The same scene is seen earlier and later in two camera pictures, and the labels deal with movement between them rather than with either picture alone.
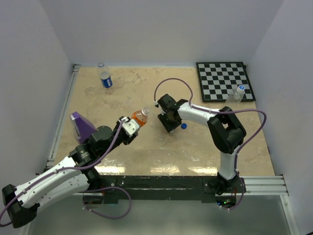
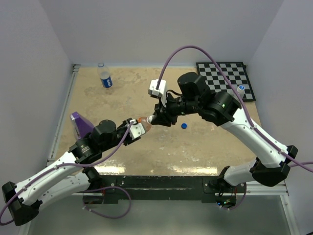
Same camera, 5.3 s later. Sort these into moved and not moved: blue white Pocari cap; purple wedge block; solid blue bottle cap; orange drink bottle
Moved: orange drink bottle
Not moved: solid blue bottle cap; purple wedge block; blue white Pocari cap
